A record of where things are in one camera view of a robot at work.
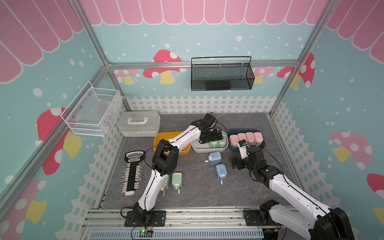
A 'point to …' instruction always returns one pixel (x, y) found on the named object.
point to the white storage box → (198, 147)
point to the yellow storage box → (159, 136)
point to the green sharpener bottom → (213, 144)
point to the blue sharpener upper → (215, 158)
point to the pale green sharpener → (165, 185)
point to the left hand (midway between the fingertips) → (217, 140)
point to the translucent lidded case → (139, 123)
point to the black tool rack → (132, 173)
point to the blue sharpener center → (221, 172)
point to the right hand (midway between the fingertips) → (237, 155)
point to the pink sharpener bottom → (242, 136)
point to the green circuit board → (145, 233)
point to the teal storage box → (237, 131)
